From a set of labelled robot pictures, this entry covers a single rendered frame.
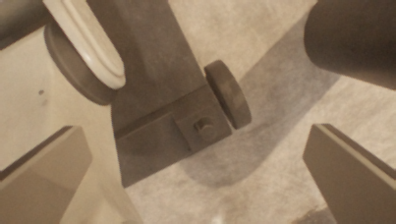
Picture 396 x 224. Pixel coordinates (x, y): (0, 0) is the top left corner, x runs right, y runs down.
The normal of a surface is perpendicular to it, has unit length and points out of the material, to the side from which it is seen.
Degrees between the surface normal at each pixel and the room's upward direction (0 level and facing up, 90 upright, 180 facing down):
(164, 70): 0
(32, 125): 54
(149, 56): 0
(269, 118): 0
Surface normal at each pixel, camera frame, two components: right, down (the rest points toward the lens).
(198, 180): 0.14, 0.35
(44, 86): -0.28, -0.46
